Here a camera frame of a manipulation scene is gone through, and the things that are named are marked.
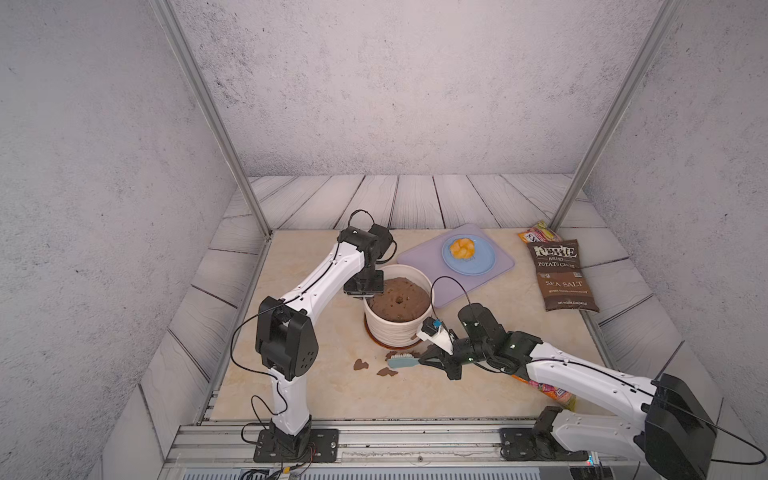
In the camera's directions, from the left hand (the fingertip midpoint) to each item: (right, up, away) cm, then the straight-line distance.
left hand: (374, 297), depth 85 cm
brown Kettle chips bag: (+62, +3, +17) cm, 64 cm away
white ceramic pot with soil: (+6, -6, 0) cm, 8 cm away
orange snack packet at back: (+61, +20, +31) cm, 72 cm away
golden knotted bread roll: (+31, +14, +26) cm, 43 cm away
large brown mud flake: (-5, -20, +2) cm, 20 cm away
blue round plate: (+38, +9, +27) cm, 47 cm away
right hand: (+13, -14, -10) cm, 22 cm away
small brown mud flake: (+3, -21, 0) cm, 21 cm away
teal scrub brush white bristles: (+8, -15, -8) cm, 19 cm away
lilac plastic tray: (+44, +10, +24) cm, 52 cm away
